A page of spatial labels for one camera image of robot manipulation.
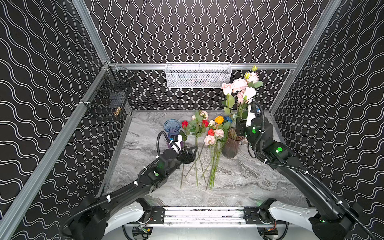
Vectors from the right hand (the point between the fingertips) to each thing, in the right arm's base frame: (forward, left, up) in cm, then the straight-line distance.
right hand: (243, 118), depth 70 cm
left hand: (-9, +22, -12) cm, 26 cm away
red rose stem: (+21, +31, -28) cm, 47 cm away
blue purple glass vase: (+8, +37, -16) cm, 41 cm away
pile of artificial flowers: (+10, +18, -31) cm, 38 cm away
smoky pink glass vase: (0, +3, -21) cm, 21 cm away
